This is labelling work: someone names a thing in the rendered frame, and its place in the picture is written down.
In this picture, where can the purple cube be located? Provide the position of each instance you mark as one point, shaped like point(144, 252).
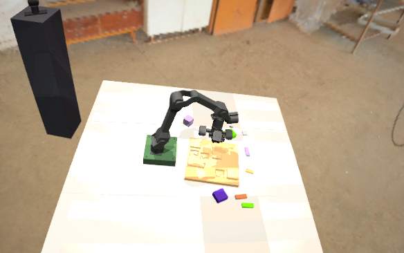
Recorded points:
point(188, 120)

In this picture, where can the purple square block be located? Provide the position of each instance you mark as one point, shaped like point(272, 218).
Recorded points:
point(220, 195)

